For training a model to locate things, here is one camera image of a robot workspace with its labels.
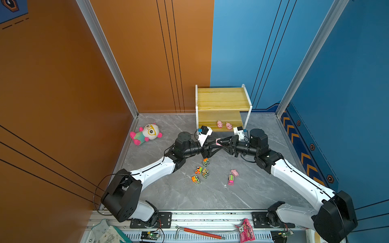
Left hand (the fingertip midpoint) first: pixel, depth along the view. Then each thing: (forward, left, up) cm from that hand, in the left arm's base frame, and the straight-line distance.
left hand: (219, 142), depth 74 cm
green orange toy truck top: (0, +6, -22) cm, 23 cm away
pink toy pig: (+17, -2, -6) cm, 18 cm away
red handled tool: (-35, +10, -24) cm, 44 cm away
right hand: (-2, +1, +2) cm, 3 cm away
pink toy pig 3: (-2, +1, +2) cm, 3 cm away
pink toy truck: (-12, -8, -22) cm, 26 cm away
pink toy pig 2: (+16, -8, -6) cm, 19 cm away
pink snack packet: (-34, -12, -23) cm, 43 cm away
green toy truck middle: (-7, +6, -22) cm, 24 cm away
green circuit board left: (-36, +33, -25) cm, 55 cm away
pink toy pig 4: (-6, -11, -22) cm, 25 cm away
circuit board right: (-36, -29, -26) cm, 53 cm away
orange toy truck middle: (-5, +10, -21) cm, 24 cm away
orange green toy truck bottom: (-10, +12, -22) cm, 27 cm away
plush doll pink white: (+19, +44, -17) cm, 51 cm away
